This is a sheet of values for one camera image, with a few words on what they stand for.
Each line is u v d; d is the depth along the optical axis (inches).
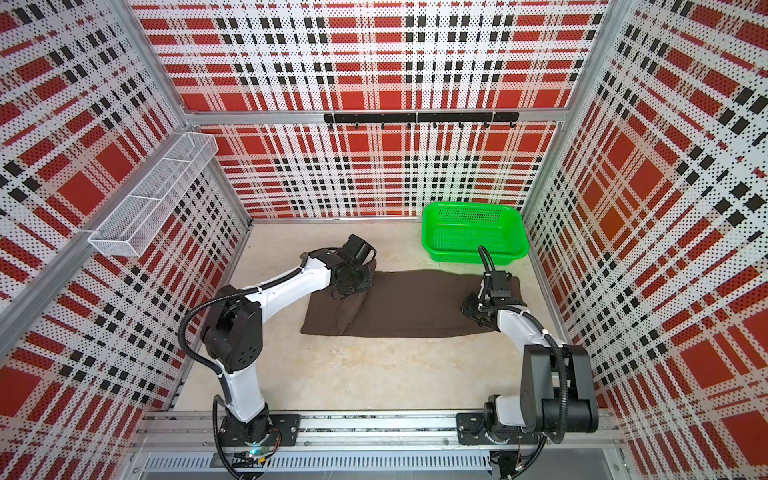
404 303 39.7
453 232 46.7
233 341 19.6
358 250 28.8
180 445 29.3
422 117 34.9
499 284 28.2
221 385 21.3
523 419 18.3
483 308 26.5
